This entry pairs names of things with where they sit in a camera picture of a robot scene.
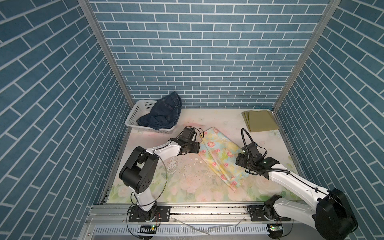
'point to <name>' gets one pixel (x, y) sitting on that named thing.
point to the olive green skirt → (260, 121)
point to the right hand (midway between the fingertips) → (239, 158)
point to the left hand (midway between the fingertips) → (196, 147)
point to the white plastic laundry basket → (145, 106)
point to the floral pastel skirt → (223, 154)
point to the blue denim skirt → (165, 112)
